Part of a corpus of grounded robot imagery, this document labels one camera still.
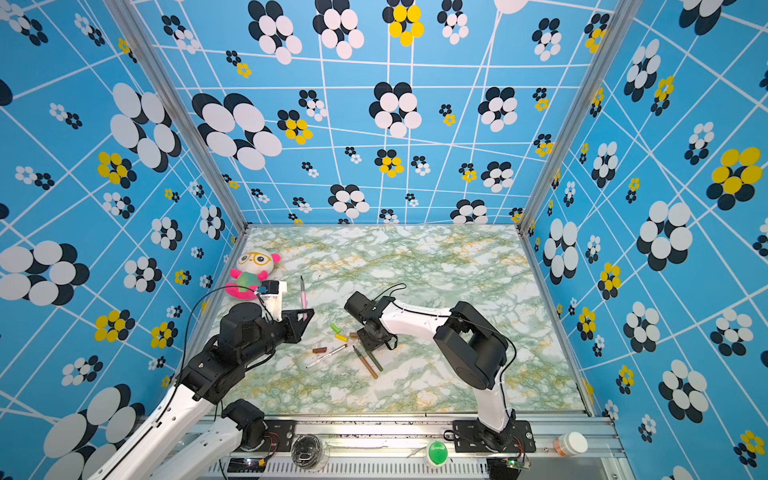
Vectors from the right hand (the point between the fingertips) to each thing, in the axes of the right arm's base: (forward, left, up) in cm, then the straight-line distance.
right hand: (375, 338), depth 91 cm
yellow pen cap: (0, +11, +1) cm, 11 cm away
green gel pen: (-7, 0, 0) cm, 7 cm away
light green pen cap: (+2, +13, +2) cm, 13 cm away
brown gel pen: (-9, +2, +1) cm, 9 cm away
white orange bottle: (-28, -46, +8) cm, 54 cm away
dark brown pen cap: (-4, +17, +1) cm, 17 cm away
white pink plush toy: (+22, +43, +7) cm, 49 cm away
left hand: (-3, +13, +22) cm, 26 cm away
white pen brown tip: (-6, +14, +1) cm, 15 cm away
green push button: (-30, -16, +11) cm, 36 cm away
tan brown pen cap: (+1, +7, +1) cm, 7 cm away
